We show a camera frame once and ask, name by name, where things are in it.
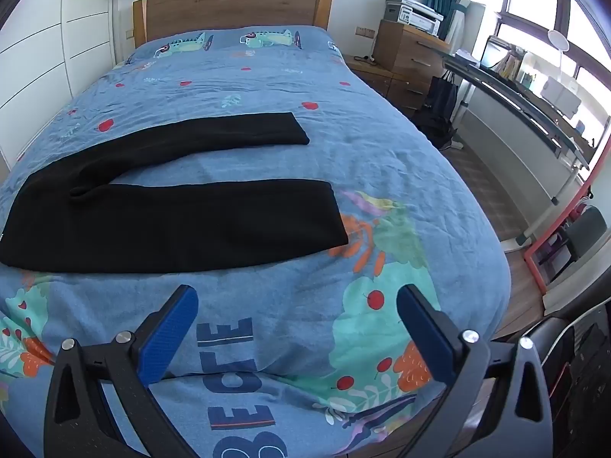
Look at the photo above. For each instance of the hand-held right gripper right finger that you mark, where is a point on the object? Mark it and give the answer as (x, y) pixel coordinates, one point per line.
(425, 338)

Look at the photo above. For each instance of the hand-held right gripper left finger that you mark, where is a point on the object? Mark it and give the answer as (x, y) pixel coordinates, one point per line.
(167, 338)

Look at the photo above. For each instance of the black pants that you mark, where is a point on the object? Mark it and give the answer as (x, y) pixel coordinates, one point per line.
(191, 219)

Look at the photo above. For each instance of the grey seat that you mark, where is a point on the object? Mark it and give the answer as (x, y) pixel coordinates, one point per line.
(587, 233)

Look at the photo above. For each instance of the blue printed blanket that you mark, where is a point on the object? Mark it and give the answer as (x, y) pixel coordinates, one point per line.
(334, 152)

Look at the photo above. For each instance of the black bag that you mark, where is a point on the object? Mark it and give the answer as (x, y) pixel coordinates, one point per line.
(441, 100)

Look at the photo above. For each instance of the grey curved desk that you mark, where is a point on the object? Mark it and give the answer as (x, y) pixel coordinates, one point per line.
(525, 105)

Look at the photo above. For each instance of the wooden nightstand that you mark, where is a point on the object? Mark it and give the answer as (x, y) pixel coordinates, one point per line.
(396, 86)

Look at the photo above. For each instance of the white box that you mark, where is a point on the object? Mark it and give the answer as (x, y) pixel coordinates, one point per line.
(561, 95)

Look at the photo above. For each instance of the wooden drawer cabinet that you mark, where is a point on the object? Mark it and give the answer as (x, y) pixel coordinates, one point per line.
(410, 52)

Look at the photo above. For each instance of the white power strip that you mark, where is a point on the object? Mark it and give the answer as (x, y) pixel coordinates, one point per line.
(365, 58)

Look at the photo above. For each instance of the computer monitor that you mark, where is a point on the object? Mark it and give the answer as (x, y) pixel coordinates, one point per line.
(494, 55)

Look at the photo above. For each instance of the white printer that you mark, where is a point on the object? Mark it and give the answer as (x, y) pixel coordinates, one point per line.
(410, 14)

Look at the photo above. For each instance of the white round lamp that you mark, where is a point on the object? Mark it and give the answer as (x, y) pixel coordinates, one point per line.
(558, 40)

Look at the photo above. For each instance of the white wardrobe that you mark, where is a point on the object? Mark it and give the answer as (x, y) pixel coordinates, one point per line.
(47, 33)

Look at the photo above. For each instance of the wooden headboard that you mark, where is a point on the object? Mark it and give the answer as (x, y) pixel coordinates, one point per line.
(229, 9)

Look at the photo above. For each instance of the red metal frame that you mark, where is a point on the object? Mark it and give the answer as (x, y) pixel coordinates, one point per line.
(549, 238)

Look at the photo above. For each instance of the wall socket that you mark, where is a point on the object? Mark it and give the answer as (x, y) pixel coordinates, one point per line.
(365, 32)

